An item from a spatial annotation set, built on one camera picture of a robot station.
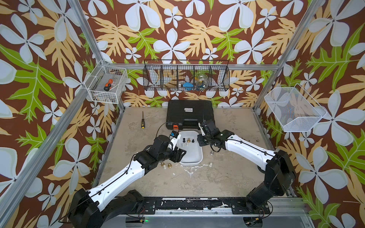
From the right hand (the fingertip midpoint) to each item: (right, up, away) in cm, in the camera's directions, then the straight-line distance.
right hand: (198, 138), depth 88 cm
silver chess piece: (+10, -11, +6) cm, 16 cm away
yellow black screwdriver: (-40, +10, +21) cm, 47 cm away
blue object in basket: (-6, +35, +8) cm, 37 cm away
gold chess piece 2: (-18, -17, 0) cm, 25 cm away
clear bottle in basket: (+4, +37, +9) cm, 38 cm away
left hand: (-10, -4, -10) cm, 15 cm away
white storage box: (-2, -12, +4) cm, 13 cm away
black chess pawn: (-2, -4, +11) cm, 12 cm away
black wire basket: (-7, +43, +11) cm, 45 cm away
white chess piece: (-7, -5, +9) cm, 12 cm away
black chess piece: (-9, -2, +10) cm, 14 cm away
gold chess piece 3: (-22, -16, -1) cm, 28 cm away
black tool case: (-5, +17, +20) cm, 26 cm away
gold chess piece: (-5, -3, +11) cm, 13 cm away
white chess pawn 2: (+8, -17, 0) cm, 19 cm away
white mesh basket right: (+56, +18, -6) cm, 59 cm away
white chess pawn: (-21, -18, -1) cm, 27 cm away
